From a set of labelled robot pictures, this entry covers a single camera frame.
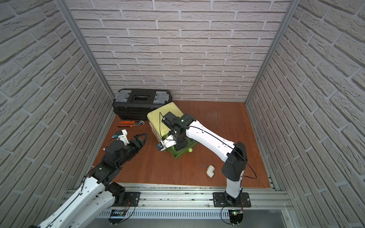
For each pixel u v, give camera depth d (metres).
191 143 0.73
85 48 0.85
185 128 0.51
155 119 0.82
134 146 0.65
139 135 0.68
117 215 0.71
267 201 0.75
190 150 0.75
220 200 0.74
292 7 0.69
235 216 0.70
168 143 0.65
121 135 0.67
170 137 0.67
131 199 0.74
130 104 0.96
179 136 0.63
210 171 0.81
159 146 0.64
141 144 0.66
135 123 1.04
